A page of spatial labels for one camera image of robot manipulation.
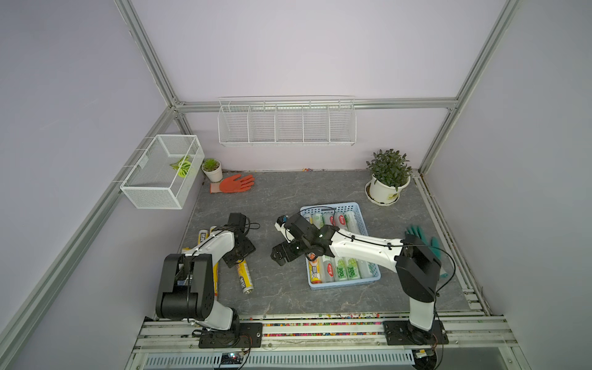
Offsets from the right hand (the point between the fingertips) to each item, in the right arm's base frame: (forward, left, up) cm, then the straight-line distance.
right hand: (280, 249), depth 83 cm
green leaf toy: (+24, +35, +20) cm, 46 cm away
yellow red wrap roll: (-5, -13, -6) cm, 15 cm away
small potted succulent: (+44, +36, -2) cm, 57 cm away
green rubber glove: (+6, -62, -10) cm, 63 cm away
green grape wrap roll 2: (-6, -17, -5) cm, 19 cm away
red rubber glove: (+41, +28, -10) cm, 50 cm away
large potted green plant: (+31, -45, +8) cm, 55 cm away
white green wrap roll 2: (-5, -27, -6) cm, 28 cm away
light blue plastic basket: (+21, -19, -7) cm, 30 cm away
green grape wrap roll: (+15, -24, -6) cm, 29 cm away
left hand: (+2, +15, -9) cm, 17 cm away
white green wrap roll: (+13, -29, -6) cm, 32 cm away
